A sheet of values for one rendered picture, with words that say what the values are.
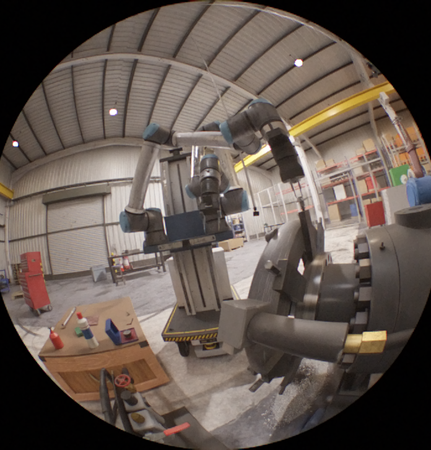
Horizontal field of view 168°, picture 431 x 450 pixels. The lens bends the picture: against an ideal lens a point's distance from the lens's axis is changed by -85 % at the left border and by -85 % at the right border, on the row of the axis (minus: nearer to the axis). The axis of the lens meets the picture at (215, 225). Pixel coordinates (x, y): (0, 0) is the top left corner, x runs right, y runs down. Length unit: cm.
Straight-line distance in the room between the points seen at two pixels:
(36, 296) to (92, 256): 579
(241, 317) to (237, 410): 82
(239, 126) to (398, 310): 70
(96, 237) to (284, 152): 879
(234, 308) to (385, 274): 40
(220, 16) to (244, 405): 847
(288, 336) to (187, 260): 110
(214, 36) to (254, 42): 163
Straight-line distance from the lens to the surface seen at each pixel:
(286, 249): 46
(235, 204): 98
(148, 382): 120
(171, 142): 98
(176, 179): 137
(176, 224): 119
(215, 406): 110
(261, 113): 52
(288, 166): 46
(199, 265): 127
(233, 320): 34
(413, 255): 51
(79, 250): 917
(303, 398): 108
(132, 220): 99
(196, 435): 105
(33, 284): 374
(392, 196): 430
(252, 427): 102
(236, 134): 54
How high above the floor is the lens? 99
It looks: 4 degrees up
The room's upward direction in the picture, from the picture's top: 11 degrees counter-clockwise
